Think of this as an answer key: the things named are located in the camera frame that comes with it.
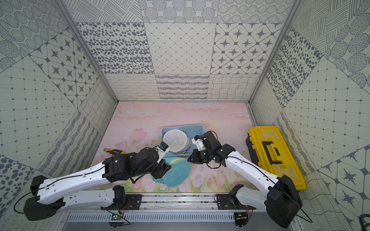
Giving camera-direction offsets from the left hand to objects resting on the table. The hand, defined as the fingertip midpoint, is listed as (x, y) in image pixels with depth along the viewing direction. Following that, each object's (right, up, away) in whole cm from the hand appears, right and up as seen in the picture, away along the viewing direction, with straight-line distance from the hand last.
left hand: (168, 161), depth 68 cm
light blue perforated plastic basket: (+12, +11, +33) cm, 36 cm away
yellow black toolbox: (+54, +5, +10) cm, 55 cm away
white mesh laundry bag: (+2, +5, +25) cm, 26 cm away
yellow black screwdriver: (-39, -1, +23) cm, 45 cm away
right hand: (+10, -2, +8) cm, 13 cm away
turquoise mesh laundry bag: (+5, -8, +6) cm, 11 cm away
